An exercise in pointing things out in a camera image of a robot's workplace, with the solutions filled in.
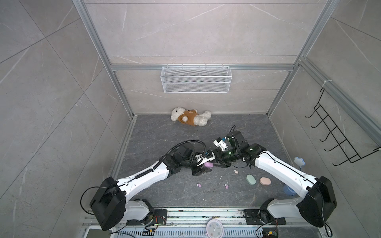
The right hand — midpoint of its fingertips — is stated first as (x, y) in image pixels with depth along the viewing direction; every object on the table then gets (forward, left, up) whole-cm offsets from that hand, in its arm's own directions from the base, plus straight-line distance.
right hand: (208, 161), depth 74 cm
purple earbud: (-6, +4, -17) cm, 19 cm away
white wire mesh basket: (+56, +4, +12) cm, 57 cm away
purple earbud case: (-3, 0, +2) cm, 4 cm away
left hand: (+1, -1, -2) cm, 2 cm away
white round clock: (-27, -2, -16) cm, 31 cm away
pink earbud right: (+1, -18, -17) cm, 25 cm away
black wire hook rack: (0, -60, +12) cm, 61 cm away
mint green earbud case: (-4, -25, -16) cm, 30 cm away
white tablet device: (-28, +52, -12) cm, 60 cm away
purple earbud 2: (-7, -11, -18) cm, 23 cm away
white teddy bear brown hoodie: (+40, +9, -9) cm, 42 cm away
